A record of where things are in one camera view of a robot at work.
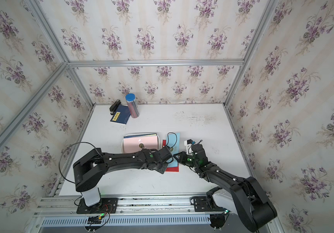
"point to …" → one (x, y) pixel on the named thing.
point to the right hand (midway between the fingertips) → (174, 157)
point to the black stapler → (114, 107)
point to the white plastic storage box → (134, 142)
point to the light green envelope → (148, 136)
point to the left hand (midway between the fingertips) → (165, 168)
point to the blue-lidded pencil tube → (131, 99)
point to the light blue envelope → (172, 141)
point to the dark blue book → (122, 115)
